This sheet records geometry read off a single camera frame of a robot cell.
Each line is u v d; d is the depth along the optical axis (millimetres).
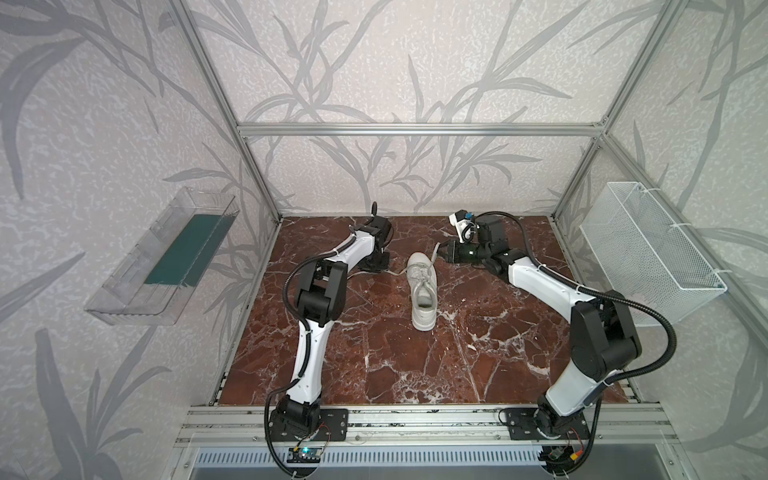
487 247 694
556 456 752
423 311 826
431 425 753
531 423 735
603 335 465
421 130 976
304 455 712
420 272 942
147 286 633
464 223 801
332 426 735
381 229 892
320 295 606
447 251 796
